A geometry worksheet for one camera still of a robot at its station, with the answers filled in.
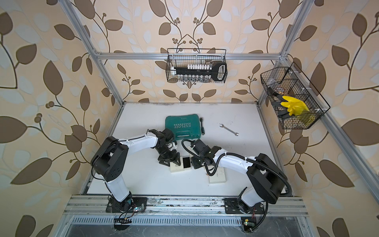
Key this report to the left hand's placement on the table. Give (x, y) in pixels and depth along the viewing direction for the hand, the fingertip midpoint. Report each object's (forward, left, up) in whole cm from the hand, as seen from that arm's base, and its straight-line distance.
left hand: (174, 162), depth 86 cm
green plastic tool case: (+25, -6, +2) cm, 25 cm away
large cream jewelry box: (-8, -25, 0) cm, 26 cm away
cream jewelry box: (0, -6, -1) cm, 7 cm away
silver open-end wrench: (+29, -32, -2) cm, 43 cm away
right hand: (+1, -12, -1) cm, 12 cm away
